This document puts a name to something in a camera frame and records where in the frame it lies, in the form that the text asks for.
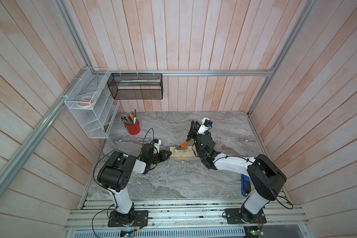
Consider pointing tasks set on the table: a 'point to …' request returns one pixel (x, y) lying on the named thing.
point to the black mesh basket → (136, 86)
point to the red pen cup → (134, 129)
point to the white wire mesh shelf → (98, 121)
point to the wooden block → (188, 153)
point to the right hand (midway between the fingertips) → (192, 121)
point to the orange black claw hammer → (183, 146)
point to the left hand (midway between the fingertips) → (171, 155)
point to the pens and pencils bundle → (129, 120)
